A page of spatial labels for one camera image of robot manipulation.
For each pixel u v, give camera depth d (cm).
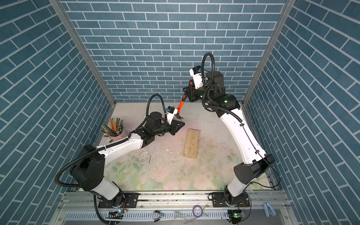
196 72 57
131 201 73
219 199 74
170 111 71
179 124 78
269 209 71
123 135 90
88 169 44
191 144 92
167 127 71
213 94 50
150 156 90
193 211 71
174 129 76
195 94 59
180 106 75
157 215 70
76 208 72
